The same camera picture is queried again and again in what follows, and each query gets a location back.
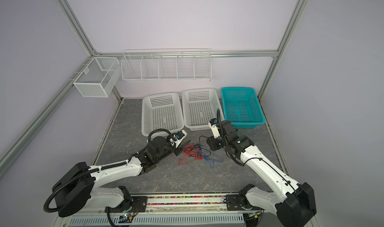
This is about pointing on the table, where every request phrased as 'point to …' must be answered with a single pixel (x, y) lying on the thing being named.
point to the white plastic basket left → (161, 111)
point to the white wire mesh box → (99, 78)
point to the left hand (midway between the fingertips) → (186, 138)
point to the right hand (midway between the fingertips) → (211, 140)
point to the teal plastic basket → (241, 106)
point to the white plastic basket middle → (199, 106)
